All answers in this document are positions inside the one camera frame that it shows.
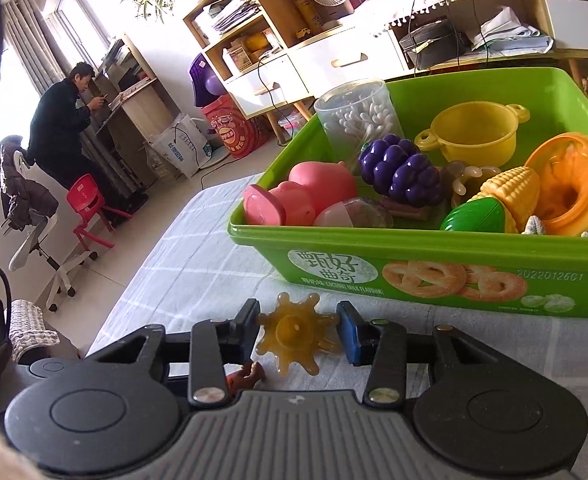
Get person in dark jacket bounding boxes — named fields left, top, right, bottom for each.
left=26, top=62, right=147, bottom=228

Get cotton swab clear box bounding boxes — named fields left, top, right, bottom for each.
left=315, top=80, right=405, bottom=165

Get yellow sun gear toy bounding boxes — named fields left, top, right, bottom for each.
left=256, top=292, right=341, bottom=377

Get grey checked tablecloth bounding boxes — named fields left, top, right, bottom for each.
left=88, top=179, right=588, bottom=478

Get green plastic cookie box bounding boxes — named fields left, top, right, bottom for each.
left=228, top=66, right=588, bottom=318

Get red brown figurine toy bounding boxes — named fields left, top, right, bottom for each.
left=227, top=361, right=266, bottom=396

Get red plastic child chair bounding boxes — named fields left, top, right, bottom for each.
left=66, top=174, right=132, bottom=250

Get pink piggy toy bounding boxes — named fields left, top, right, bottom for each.
left=243, top=162, right=358, bottom=226

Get toy corn cob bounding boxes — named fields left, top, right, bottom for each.
left=440, top=166, right=541, bottom=234

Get white starfish coral toy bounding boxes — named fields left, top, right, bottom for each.
left=522, top=214, right=588, bottom=238

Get pink card box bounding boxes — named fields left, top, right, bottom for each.
left=313, top=197, right=394, bottom=229

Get wooden desk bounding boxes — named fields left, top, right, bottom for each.
left=90, top=35, right=179, bottom=196

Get purple toy grapes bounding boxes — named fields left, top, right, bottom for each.
left=359, top=134, right=444, bottom=208

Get yellow toy pot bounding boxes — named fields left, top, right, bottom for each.
left=414, top=101, right=530, bottom=167

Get white paper bag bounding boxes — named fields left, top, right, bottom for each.
left=151, top=114, right=213, bottom=179

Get orange plastic juicer toy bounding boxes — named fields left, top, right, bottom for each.
left=525, top=132, right=588, bottom=236

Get white wooden shelf cabinet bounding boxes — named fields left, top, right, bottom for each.
left=184, top=0, right=588, bottom=119

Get tan octopus toy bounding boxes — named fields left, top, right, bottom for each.
left=440, top=160, right=501, bottom=208

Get purple balloon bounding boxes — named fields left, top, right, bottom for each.
left=189, top=53, right=228, bottom=108

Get white office chair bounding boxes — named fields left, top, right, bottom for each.
left=0, top=136, right=99, bottom=312

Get black bag on shelf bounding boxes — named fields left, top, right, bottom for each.
left=399, top=18, right=470, bottom=70

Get red round gift box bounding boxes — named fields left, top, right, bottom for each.
left=201, top=94, right=272, bottom=159

